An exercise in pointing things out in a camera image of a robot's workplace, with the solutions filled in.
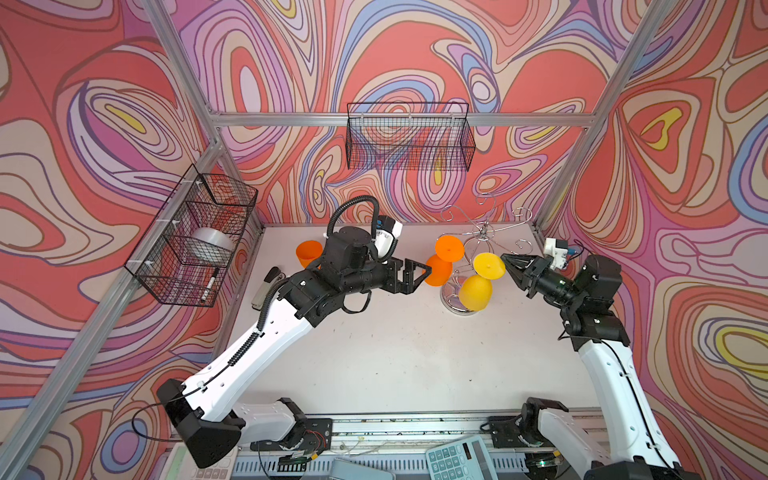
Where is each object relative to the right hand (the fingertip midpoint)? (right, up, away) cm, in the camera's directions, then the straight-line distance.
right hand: (500, 264), depth 69 cm
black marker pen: (-71, -5, +4) cm, 71 cm away
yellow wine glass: (-4, -7, +6) cm, 10 cm away
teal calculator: (-8, -46, 0) cm, 47 cm away
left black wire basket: (-79, +1, +6) cm, 79 cm away
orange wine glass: (-11, +3, +4) cm, 12 cm away
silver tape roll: (-69, +4, +1) cm, 69 cm away
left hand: (-20, 0, -6) cm, 21 cm away
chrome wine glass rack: (-2, +6, +6) cm, 9 cm away
